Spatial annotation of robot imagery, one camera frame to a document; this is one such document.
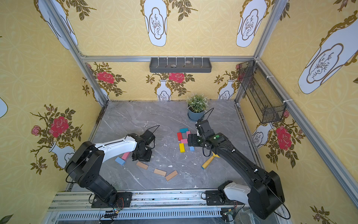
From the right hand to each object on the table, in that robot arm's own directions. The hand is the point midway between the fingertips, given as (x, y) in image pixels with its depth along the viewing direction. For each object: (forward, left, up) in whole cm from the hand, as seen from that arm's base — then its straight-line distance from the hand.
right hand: (193, 140), depth 83 cm
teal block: (+14, +7, -12) cm, 20 cm away
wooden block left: (-12, +31, -12) cm, 35 cm away
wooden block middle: (-15, +20, -12) cm, 28 cm away
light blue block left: (-10, +45, -10) cm, 47 cm away
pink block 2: (+6, +6, -12) cm, 15 cm away
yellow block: (+1, +7, -12) cm, 14 cm away
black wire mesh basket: (+32, -52, 0) cm, 61 cm away
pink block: (+13, +4, -12) cm, 18 cm away
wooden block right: (-17, +13, -12) cm, 25 cm away
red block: (+11, +9, -15) cm, 21 cm away
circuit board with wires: (-37, +43, -14) cm, 58 cm away
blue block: (0, +1, -12) cm, 12 cm away
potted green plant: (+27, -2, +3) cm, 27 cm away
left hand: (-7, +29, -13) cm, 33 cm away
